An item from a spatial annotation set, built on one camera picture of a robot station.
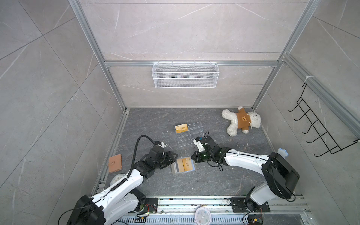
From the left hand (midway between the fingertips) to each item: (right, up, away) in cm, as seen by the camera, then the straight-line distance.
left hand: (178, 155), depth 81 cm
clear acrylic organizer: (+6, +11, +17) cm, 22 cm away
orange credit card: (+2, +15, +15) cm, 21 cm away
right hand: (+9, -2, +4) cm, 10 cm away
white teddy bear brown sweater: (+47, +21, +22) cm, 56 cm away
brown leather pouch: (-41, -7, +7) cm, 42 cm away
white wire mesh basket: (+5, +54, +20) cm, 57 cm away
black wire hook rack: (+69, +23, -9) cm, 74 cm away
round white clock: (+13, -27, -12) cm, 33 cm away
